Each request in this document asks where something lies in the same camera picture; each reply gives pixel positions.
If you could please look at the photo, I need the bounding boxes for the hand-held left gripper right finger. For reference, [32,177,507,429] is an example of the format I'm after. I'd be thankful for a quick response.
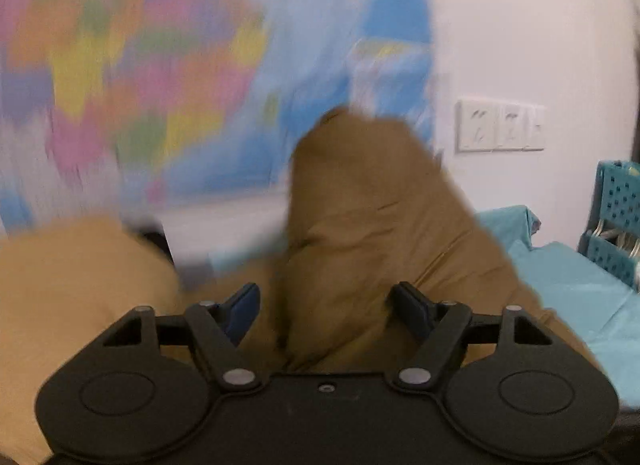
[390,282,554,392]

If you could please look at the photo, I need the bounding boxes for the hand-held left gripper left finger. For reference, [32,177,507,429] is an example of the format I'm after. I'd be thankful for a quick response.
[101,282,264,392]

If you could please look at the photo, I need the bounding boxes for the brown puffer jacket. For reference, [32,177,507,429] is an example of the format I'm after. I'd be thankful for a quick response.
[270,106,601,376]

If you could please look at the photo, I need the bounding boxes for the light blue bedsheet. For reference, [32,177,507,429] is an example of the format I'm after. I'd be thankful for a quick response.
[207,204,640,412]

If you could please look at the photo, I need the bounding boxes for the tan quilt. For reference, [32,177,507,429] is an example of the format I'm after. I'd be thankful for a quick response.
[0,215,287,465]

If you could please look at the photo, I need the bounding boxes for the white wall socket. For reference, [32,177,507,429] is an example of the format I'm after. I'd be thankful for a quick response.
[496,102,527,151]
[456,99,501,153]

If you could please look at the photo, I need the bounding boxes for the white wall switch plate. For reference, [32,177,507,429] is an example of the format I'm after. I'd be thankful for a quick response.
[522,105,547,150]

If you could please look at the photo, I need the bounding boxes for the colourful wall map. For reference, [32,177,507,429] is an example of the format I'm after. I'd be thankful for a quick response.
[0,0,442,237]

